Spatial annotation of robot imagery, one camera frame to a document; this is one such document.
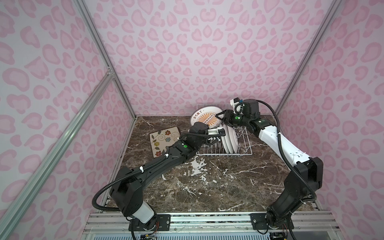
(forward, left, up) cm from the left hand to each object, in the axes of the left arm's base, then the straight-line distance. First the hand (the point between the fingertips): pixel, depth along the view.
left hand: (207, 122), depth 78 cm
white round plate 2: (-2, -12, -12) cm, 17 cm away
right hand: (+3, -6, +1) cm, 7 cm away
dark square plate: (+7, +31, -26) cm, 41 cm away
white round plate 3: (0, -17, -14) cm, 22 cm away
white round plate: (+8, 0, -2) cm, 8 cm away
